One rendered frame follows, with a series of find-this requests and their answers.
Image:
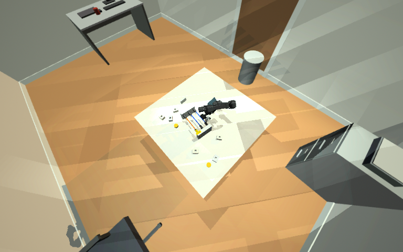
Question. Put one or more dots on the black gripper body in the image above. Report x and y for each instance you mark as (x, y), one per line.
(204, 116)

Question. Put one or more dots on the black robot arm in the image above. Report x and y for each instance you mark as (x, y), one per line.
(218, 105)

